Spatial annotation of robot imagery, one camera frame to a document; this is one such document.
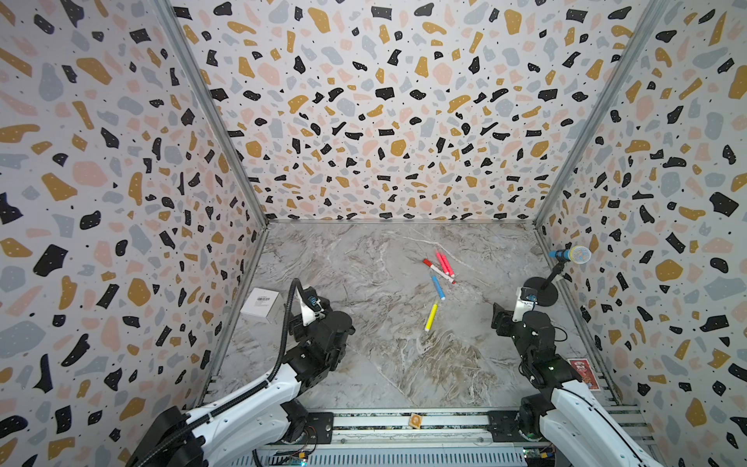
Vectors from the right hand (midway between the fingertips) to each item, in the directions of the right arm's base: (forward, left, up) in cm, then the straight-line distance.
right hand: (509, 306), depth 84 cm
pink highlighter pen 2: (+24, +14, -12) cm, 30 cm away
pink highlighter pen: (+24, +16, -12) cm, 31 cm away
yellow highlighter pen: (+2, +21, -12) cm, 24 cm away
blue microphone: (+8, -17, +13) cm, 23 cm away
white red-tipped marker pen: (+21, +17, -11) cm, 29 cm away
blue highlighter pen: (+14, +18, -12) cm, 26 cm away
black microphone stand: (+12, -19, -11) cm, 25 cm away
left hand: (-4, +57, +7) cm, 57 cm away
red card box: (-12, -21, -12) cm, 27 cm away
